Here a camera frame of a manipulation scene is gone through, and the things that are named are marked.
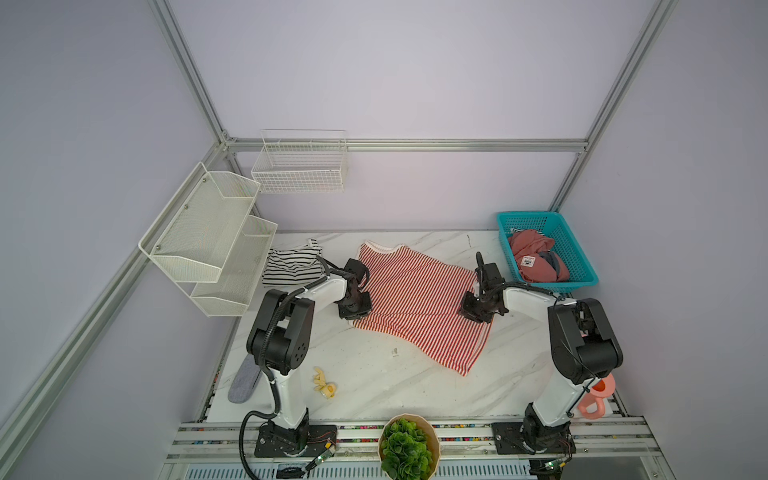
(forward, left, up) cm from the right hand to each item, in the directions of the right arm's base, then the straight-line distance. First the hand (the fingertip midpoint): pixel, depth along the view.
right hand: (460, 310), depth 96 cm
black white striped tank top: (+16, +59, +2) cm, 61 cm away
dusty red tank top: (+18, -28, +5) cm, 34 cm away
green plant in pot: (-40, +18, +10) cm, 45 cm away
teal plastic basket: (+25, -42, +4) cm, 49 cm away
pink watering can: (-27, -30, +8) cm, 41 cm away
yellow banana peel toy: (-26, +39, +2) cm, 47 cm away
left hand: (-3, +32, +1) cm, 32 cm away
